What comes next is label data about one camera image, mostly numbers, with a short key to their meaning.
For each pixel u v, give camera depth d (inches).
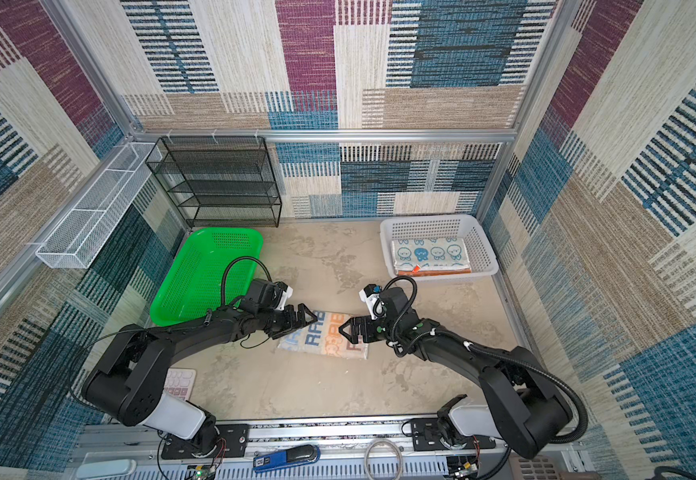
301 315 31.9
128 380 17.4
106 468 27.0
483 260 39.2
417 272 40.2
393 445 28.2
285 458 26.5
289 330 31.7
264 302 29.2
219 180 42.7
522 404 16.6
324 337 35.2
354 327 29.3
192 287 39.4
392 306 26.6
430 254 41.4
